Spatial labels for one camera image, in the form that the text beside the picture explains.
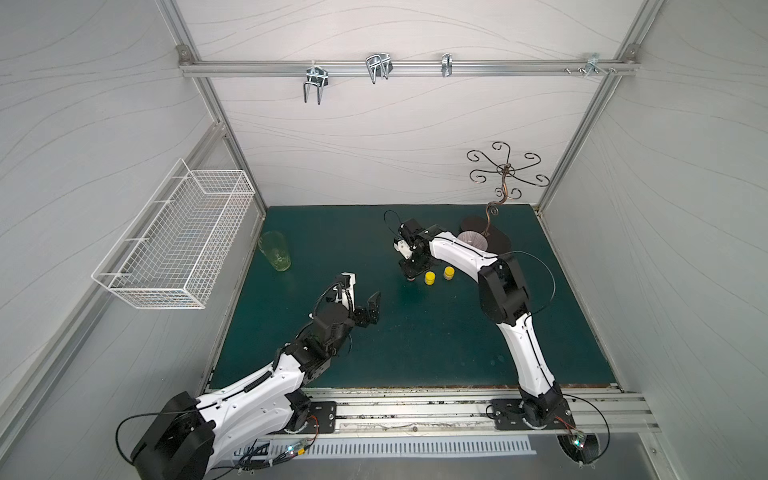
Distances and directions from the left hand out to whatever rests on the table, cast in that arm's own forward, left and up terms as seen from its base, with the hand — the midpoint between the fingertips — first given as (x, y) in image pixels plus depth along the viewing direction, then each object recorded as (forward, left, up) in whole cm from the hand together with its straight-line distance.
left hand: (366, 292), depth 80 cm
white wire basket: (+1, +44, +17) cm, 47 cm away
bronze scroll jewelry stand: (+33, -40, +16) cm, 54 cm away
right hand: (+16, -13, -13) cm, 24 cm away
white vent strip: (-34, +17, -14) cm, 40 cm away
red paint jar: (+13, -13, -13) cm, 22 cm away
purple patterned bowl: (+30, -37, -11) cm, 48 cm away
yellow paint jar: (+15, -26, -12) cm, 32 cm away
